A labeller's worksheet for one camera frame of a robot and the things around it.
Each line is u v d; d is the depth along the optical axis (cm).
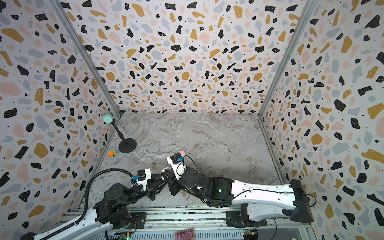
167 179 59
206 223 73
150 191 57
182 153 98
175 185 53
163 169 61
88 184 49
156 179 64
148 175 55
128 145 101
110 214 54
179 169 50
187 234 69
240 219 75
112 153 95
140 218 74
